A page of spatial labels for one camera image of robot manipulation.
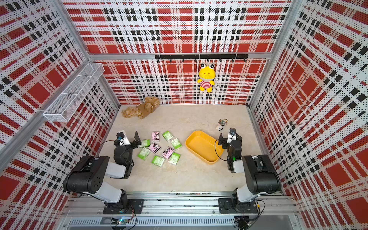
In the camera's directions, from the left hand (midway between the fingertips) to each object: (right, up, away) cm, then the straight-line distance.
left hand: (132, 132), depth 90 cm
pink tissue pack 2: (+13, -11, +4) cm, 17 cm away
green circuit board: (-2, -44, -17) cm, 47 cm away
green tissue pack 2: (+28, -8, +6) cm, 29 cm away
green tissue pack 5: (+27, -16, -1) cm, 31 cm away
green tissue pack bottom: (+17, -18, -1) cm, 24 cm away
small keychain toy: (+60, +5, +18) cm, 63 cm away
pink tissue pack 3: (+23, -13, +1) cm, 26 cm away
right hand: (+63, 0, +3) cm, 63 cm away
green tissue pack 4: (+7, -14, +2) cm, 15 cm away
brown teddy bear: (+1, +15, +15) cm, 22 cm away
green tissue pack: (+21, -3, +11) cm, 24 cm away
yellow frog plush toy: (+48, +38, +1) cm, 61 cm away
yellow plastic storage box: (+47, -10, +7) cm, 48 cm away
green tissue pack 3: (+6, -7, +6) cm, 11 cm away
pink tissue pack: (+13, -3, +9) cm, 16 cm away
